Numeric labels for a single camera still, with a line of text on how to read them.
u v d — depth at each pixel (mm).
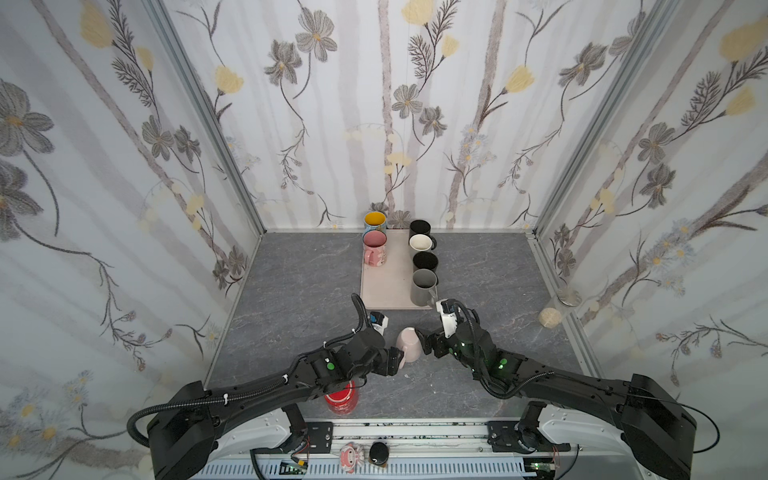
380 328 723
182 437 404
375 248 1012
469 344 610
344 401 732
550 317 935
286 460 716
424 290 919
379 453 627
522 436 658
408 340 802
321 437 733
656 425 415
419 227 1112
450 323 711
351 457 687
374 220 1142
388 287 1055
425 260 989
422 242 1063
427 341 720
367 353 596
